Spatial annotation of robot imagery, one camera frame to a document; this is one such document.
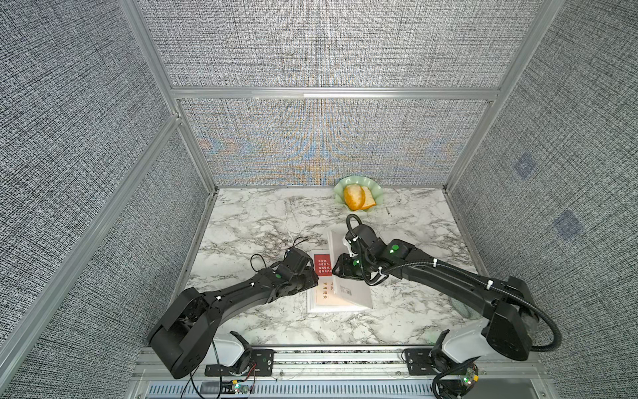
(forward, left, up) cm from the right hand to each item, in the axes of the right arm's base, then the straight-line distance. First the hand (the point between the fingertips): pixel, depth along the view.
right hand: (334, 267), depth 77 cm
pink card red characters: (-3, +3, -13) cm, 14 cm away
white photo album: (-7, -5, -6) cm, 10 cm away
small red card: (+7, +4, -14) cm, 16 cm away
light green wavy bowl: (+44, -22, -12) cm, 50 cm away
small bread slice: (+39, -18, -13) cm, 44 cm away
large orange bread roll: (+37, -10, -9) cm, 39 cm away
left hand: (+1, +5, -11) cm, 12 cm away
